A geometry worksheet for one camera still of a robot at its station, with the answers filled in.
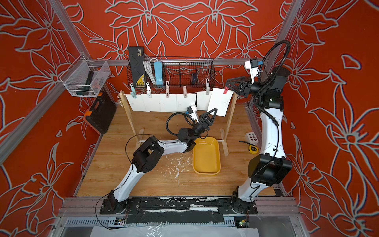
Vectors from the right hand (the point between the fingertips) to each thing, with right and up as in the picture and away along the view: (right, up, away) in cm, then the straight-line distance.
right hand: (224, 85), depth 61 cm
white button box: (+26, -28, +34) cm, 51 cm away
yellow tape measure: (+26, -34, +30) cm, 53 cm away
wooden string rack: (+8, -26, +33) cm, 43 cm away
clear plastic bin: (-80, +11, +28) cm, 85 cm away
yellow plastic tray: (-4, -38, +28) cm, 47 cm away
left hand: (-2, -10, +7) cm, 13 cm away
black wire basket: (-24, +17, +36) cm, 46 cm away
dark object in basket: (-11, +11, +31) cm, 35 cm away
